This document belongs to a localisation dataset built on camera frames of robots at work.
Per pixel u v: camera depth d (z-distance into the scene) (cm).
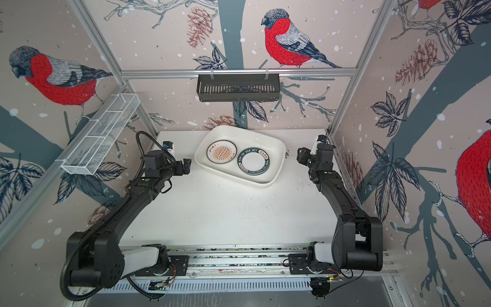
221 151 110
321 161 66
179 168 77
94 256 40
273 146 110
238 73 96
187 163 79
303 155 77
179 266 73
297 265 73
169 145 75
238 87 106
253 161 105
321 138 75
